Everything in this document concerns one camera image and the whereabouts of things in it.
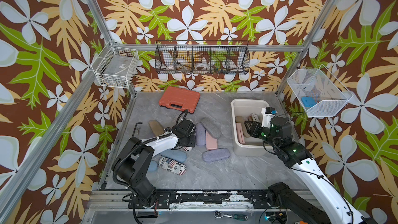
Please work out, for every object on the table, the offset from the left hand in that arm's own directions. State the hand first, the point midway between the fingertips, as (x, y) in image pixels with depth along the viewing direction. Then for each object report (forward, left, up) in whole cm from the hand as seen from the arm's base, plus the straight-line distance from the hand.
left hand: (192, 138), depth 93 cm
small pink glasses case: (-2, -12, -1) cm, 12 cm away
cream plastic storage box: (-12, -31, +15) cm, 36 cm away
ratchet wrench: (-38, -14, -2) cm, 40 cm away
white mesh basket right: (+9, -69, +30) cm, 76 cm away
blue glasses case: (-11, +9, +1) cm, 14 cm away
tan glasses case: (+6, +22, +1) cm, 23 cm away
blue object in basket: (+10, -62, +24) cm, 67 cm away
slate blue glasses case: (-16, +21, -1) cm, 26 cm away
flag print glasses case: (-17, +10, +1) cm, 19 cm away
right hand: (-2, -27, +22) cm, 35 cm away
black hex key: (+9, +38, -3) cm, 40 cm away
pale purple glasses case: (+2, -5, +1) cm, 6 cm away
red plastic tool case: (+32, +12, +2) cm, 34 cm away
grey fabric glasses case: (+6, -13, +5) cm, 15 cm away
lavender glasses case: (-10, -14, 0) cm, 17 cm away
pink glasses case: (-3, -27, +10) cm, 29 cm away
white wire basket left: (+29, +44, +32) cm, 62 cm away
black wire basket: (+42, -6, +29) cm, 52 cm away
